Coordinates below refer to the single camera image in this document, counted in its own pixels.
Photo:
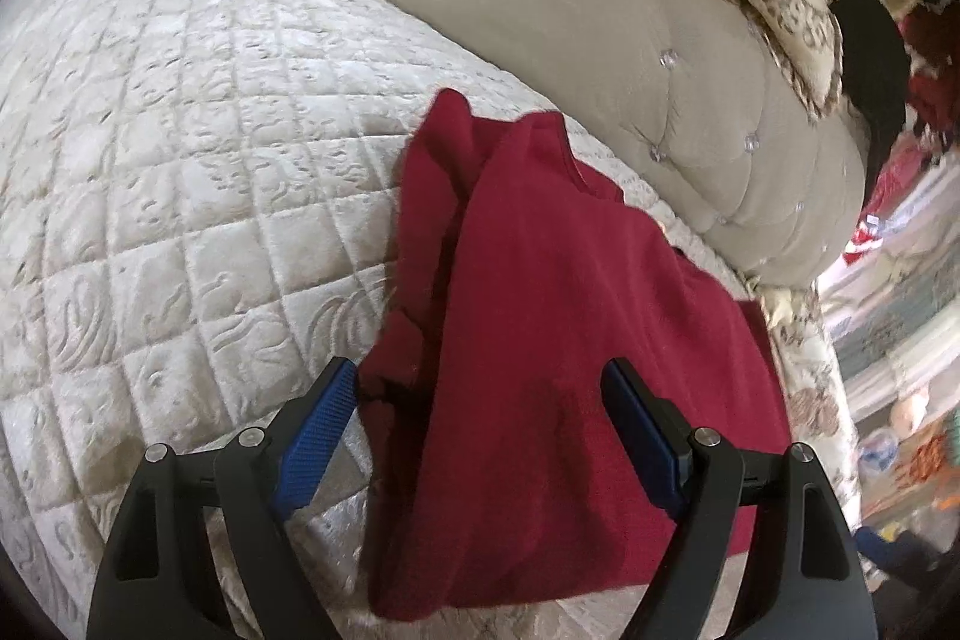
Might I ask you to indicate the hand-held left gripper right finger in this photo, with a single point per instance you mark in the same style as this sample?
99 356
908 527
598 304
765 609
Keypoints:
637 437

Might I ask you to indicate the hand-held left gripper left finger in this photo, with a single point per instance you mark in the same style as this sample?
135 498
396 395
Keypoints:
311 452

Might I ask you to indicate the red long-sleeve shirt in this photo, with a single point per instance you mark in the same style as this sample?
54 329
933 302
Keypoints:
555 310

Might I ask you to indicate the floral ruffled armrest cushion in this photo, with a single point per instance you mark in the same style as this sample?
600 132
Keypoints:
814 400

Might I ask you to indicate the dark blue cloth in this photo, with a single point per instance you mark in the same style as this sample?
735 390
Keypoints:
900 557

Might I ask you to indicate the white quilted sofa cover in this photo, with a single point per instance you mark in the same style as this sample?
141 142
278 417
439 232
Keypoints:
187 160

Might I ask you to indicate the red patterned cloth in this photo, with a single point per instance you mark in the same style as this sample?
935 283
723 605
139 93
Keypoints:
937 70

